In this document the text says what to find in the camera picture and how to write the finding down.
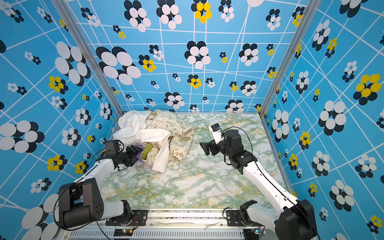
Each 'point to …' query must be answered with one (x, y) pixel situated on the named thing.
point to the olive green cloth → (148, 147)
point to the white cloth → (131, 122)
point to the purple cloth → (140, 160)
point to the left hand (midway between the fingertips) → (141, 151)
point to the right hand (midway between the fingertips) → (209, 139)
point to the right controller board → (251, 234)
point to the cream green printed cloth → (181, 138)
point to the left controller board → (123, 232)
